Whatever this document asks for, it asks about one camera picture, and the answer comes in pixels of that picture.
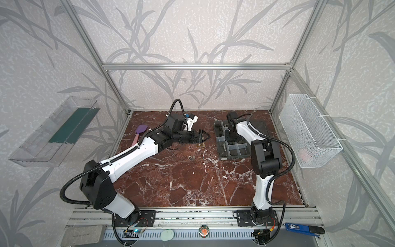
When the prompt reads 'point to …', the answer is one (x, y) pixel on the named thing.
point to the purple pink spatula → (140, 129)
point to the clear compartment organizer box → (226, 150)
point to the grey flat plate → (82, 235)
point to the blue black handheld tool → (314, 230)
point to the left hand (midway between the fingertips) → (206, 133)
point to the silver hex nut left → (190, 157)
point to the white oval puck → (167, 235)
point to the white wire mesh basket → (311, 143)
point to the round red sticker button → (203, 231)
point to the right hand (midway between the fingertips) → (231, 135)
